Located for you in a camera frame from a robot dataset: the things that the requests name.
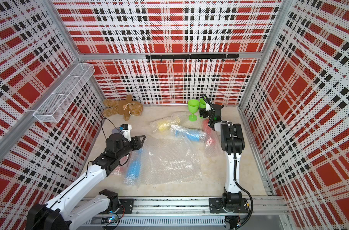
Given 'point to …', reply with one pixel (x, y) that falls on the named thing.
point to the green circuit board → (111, 220)
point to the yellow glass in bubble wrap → (164, 124)
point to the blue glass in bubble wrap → (133, 171)
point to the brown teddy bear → (127, 108)
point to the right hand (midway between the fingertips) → (206, 104)
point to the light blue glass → (193, 135)
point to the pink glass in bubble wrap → (122, 170)
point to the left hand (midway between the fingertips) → (145, 136)
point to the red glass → (210, 133)
